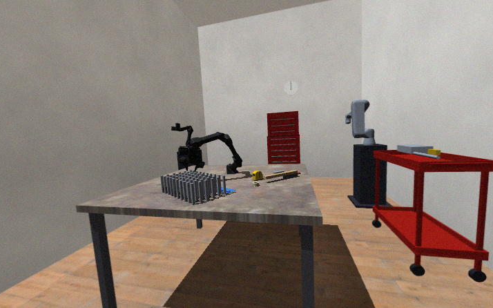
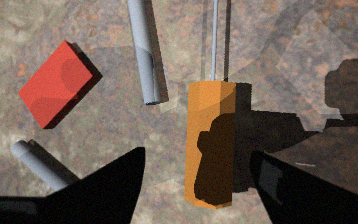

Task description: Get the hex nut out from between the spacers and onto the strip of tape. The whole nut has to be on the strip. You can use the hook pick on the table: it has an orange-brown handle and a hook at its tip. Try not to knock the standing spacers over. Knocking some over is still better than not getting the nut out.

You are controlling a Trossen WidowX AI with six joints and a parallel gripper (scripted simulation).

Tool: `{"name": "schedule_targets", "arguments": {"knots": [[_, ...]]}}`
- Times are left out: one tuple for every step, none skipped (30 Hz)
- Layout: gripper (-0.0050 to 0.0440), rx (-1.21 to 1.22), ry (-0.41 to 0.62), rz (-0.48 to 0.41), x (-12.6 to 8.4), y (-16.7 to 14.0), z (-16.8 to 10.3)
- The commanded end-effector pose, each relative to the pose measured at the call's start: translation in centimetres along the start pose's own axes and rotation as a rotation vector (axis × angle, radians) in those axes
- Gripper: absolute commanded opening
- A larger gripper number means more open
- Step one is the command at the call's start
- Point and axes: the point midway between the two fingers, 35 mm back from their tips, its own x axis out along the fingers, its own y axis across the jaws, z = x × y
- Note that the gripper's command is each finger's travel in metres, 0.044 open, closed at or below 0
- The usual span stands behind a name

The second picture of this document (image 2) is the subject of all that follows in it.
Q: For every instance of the red rectangular block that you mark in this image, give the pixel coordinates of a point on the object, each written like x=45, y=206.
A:
x=57, y=85

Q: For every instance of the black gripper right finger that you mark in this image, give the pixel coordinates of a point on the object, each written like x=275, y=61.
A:
x=293, y=196

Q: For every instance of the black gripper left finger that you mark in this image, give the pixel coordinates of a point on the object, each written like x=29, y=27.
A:
x=106, y=196

